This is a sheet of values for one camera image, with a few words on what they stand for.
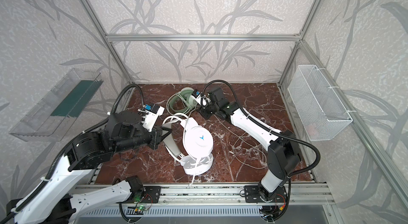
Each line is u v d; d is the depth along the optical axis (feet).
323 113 1.99
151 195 2.37
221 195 2.46
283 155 1.44
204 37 3.15
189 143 1.45
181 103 3.56
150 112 1.65
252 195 2.37
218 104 2.03
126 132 1.36
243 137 3.06
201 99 2.27
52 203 1.25
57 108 2.18
